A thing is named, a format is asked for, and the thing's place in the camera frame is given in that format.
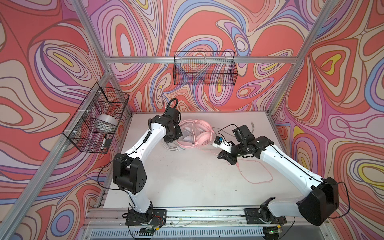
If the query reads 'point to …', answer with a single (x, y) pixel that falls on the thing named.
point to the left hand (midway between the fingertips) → (180, 135)
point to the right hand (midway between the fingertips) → (221, 158)
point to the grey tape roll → (106, 123)
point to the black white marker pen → (103, 142)
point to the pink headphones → (201, 133)
